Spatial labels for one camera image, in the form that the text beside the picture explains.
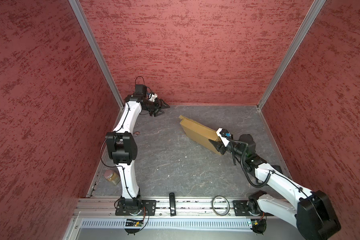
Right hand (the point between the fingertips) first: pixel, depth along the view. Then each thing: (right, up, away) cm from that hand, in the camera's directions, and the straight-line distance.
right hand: (211, 138), depth 80 cm
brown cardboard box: (-6, +2, +1) cm, 7 cm away
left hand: (-26, +16, +8) cm, 31 cm away
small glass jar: (-52, -19, -5) cm, 56 cm away
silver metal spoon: (-50, 0, +25) cm, 56 cm away
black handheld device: (-21, -32, -7) cm, 39 cm away
